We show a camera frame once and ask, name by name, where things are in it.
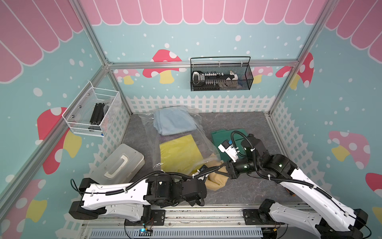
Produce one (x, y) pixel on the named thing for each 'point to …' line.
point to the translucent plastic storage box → (120, 166)
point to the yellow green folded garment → (180, 155)
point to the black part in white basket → (97, 116)
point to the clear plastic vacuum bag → (199, 135)
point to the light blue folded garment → (173, 120)
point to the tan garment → (216, 180)
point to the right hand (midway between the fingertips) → (216, 170)
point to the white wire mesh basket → (92, 112)
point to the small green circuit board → (143, 232)
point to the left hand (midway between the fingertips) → (196, 188)
